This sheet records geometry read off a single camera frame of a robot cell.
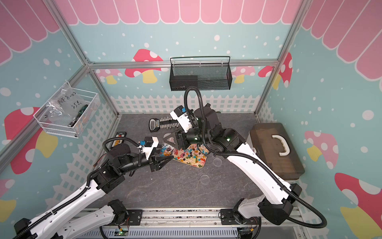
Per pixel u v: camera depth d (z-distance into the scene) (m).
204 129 0.44
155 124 1.12
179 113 0.50
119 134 1.06
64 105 0.70
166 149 0.59
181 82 0.87
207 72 0.95
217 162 0.94
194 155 0.97
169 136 0.54
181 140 0.50
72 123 0.71
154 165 0.57
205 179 0.87
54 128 0.64
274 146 0.83
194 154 0.97
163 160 0.59
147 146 0.54
